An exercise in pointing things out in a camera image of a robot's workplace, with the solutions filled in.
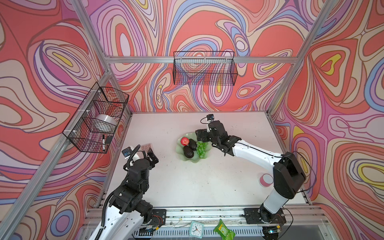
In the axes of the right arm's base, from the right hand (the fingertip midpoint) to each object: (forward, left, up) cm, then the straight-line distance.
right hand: (203, 133), depth 87 cm
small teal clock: (-46, +6, -15) cm, 48 cm away
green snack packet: (-47, -7, -14) cm, 50 cm away
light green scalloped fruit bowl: (-8, +5, -15) cm, 18 cm away
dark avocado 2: (-1, +7, -11) cm, 13 cm away
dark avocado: (-6, +10, -10) cm, 16 cm away
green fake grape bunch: (-5, +2, -9) cm, 10 cm away
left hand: (-15, +30, +7) cm, 34 cm away
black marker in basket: (-11, +50, +10) cm, 53 cm away
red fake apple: (0, +12, -8) cm, 14 cm away
